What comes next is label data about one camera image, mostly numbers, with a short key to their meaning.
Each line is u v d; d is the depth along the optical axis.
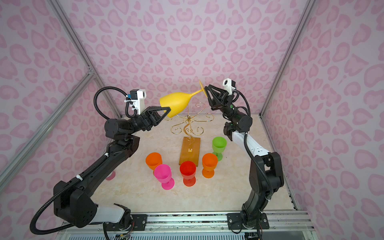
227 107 0.57
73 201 0.40
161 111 0.54
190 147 1.03
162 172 0.81
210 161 0.82
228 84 0.62
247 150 0.48
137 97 0.51
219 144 0.90
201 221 0.75
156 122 0.55
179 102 0.54
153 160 0.80
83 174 0.45
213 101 0.59
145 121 0.52
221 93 0.59
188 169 0.80
